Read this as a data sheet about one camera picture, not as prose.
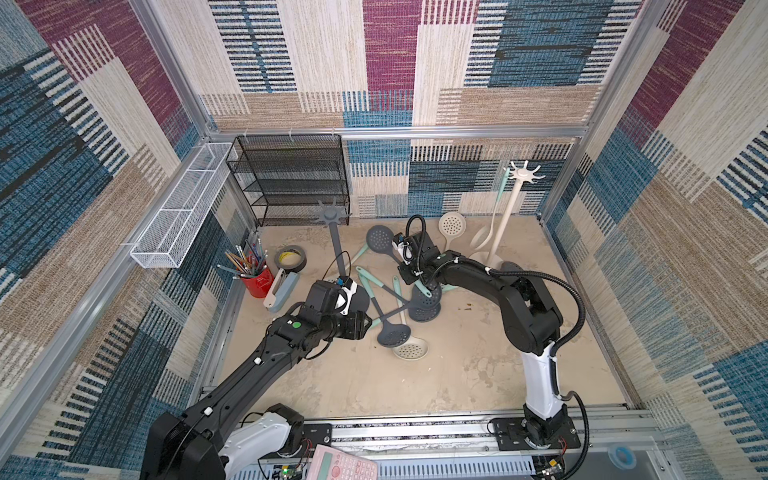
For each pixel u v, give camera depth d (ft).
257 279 3.03
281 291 3.18
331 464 2.28
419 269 2.48
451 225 3.78
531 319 1.77
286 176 3.55
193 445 1.26
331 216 2.21
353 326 2.28
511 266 3.40
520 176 2.48
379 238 3.45
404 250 2.86
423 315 3.05
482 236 3.25
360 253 3.55
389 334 2.97
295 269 3.43
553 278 1.66
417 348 2.85
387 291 3.25
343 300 2.16
